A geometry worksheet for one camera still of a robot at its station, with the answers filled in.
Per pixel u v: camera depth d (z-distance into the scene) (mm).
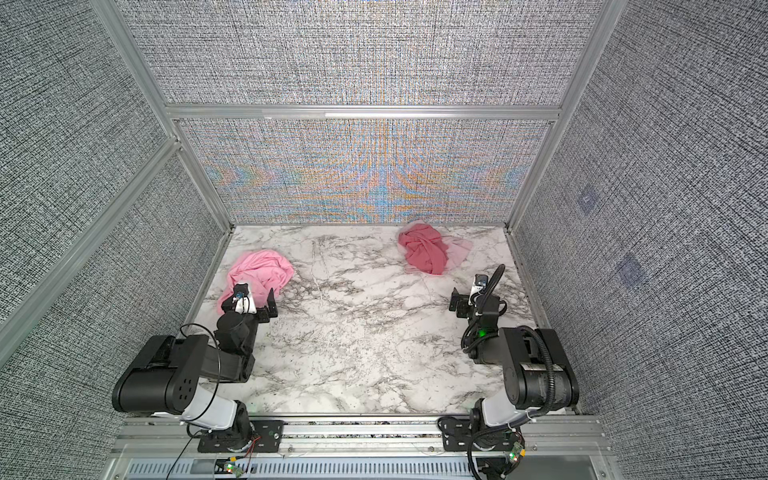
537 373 451
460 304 842
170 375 456
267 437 734
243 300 745
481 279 798
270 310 834
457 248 1121
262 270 993
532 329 514
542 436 748
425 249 1031
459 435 732
